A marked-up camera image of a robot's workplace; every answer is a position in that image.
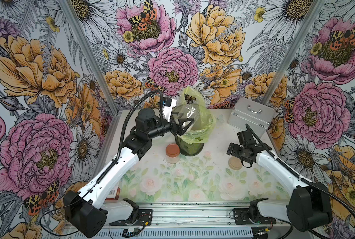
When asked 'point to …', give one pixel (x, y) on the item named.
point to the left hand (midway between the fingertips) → (187, 121)
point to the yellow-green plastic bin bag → (202, 132)
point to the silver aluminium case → (258, 115)
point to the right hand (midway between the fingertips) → (235, 156)
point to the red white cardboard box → (113, 196)
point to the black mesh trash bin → (189, 150)
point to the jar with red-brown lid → (172, 153)
